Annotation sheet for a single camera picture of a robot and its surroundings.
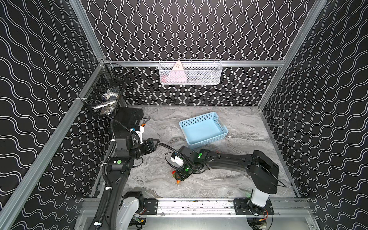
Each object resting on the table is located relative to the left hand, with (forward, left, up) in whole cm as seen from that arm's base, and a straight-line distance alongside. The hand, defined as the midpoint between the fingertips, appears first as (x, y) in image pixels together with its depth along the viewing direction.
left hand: (155, 140), depth 73 cm
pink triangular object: (+40, -8, +13) cm, 43 cm away
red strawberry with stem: (-14, -12, -20) cm, 27 cm away
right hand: (-11, -12, -17) cm, 24 cm away
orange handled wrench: (+30, +18, -22) cm, 41 cm away
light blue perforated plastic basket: (+27, -28, -24) cm, 45 cm away
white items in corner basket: (+24, +32, +5) cm, 40 cm away
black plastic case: (+29, +28, -18) cm, 44 cm away
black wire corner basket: (+45, +40, +6) cm, 61 cm away
